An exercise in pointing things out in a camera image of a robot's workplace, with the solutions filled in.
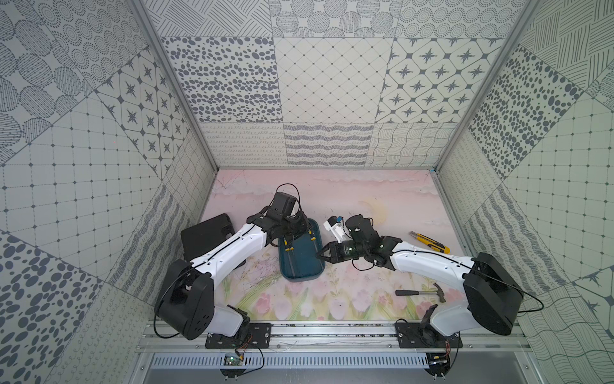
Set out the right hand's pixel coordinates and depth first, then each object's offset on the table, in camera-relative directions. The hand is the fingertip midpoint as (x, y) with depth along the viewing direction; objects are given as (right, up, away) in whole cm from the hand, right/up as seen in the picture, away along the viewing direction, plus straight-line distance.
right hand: (319, 257), depth 78 cm
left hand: (-2, +12, +5) cm, 13 cm away
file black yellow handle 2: (-2, +6, +3) cm, 7 cm away
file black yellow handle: (-12, -1, +14) cm, 19 cm away
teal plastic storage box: (-8, -4, +12) cm, 15 cm away
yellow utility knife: (+45, +2, +16) cm, 48 cm away
